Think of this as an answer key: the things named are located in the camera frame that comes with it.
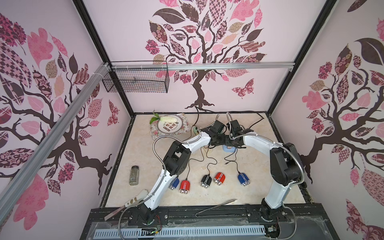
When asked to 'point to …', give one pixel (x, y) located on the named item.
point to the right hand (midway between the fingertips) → (229, 140)
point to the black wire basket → (151, 76)
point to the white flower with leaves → (164, 118)
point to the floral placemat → (155, 133)
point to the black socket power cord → (256, 122)
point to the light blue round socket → (225, 149)
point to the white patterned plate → (170, 127)
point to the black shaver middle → (206, 181)
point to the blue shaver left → (174, 183)
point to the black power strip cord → (194, 124)
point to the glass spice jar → (134, 177)
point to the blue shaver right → (243, 179)
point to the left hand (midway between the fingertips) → (225, 143)
